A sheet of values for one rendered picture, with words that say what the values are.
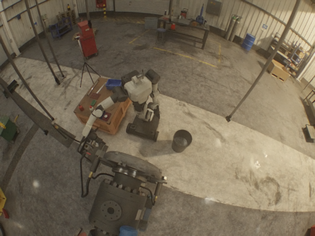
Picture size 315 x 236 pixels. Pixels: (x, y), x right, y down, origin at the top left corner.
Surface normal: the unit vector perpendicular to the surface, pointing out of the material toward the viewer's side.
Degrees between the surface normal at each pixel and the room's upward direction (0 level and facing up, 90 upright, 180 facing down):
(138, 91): 48
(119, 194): 5
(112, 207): 0
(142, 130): 0
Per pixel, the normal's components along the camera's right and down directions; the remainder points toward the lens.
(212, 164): 0.07, -0.55
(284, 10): -0.37, 0.76
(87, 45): 0.62, 0.68
